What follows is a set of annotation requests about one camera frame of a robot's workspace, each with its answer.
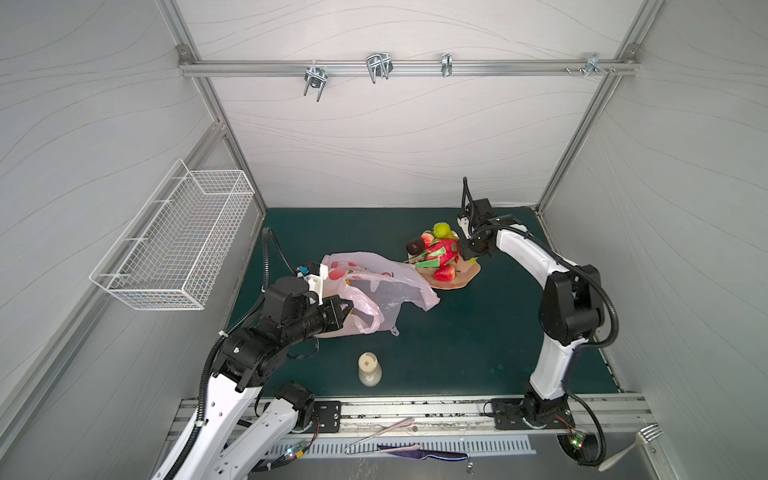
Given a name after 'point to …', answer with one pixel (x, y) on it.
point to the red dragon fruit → (440, 252)
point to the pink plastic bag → (377, 287)
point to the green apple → (472, 260)
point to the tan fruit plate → (464, 272)
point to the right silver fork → (644, 436)
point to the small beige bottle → (370, 371)
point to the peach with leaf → (427, 239)
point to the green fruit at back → (442, 231)
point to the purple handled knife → (420, 454)
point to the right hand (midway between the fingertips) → (476, 241)
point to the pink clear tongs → (379, 432)
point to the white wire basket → (175, 250)
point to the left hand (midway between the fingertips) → (359, 300)
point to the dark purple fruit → (415, 246)
